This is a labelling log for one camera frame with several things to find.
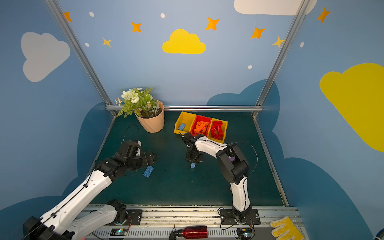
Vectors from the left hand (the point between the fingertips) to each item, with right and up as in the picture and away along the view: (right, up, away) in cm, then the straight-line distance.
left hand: (153, 158), depth 78 cm
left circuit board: (-14, -34, -8) cm, 37 cm away
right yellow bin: (+44, +17, +30) cm, 56 cm away
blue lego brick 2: (+21, -6, +12) cm, 25 cm away
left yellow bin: (+14, +20, +34) cm, 42 cm away
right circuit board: (+47, -35, -7) cm, 59 cm away
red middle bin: (+27, +24, +34) cm, 49 cm away
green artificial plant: (-12, +34, +12) cm, 37 cm away
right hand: (+21, -5, +15) cm, 26 cm away
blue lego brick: (-6, -10, +10) cm, 15 cm away
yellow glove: (+67, -33, -8) cm, 75 cm away
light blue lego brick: (+13, +17, +33) cm, 39 cm away
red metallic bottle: (+22, -31, -11) cm, 40 cm away
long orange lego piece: (+27, +17, +29) cm, 44 cm away
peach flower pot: (-5, +19, +21) cm, 29 cm away
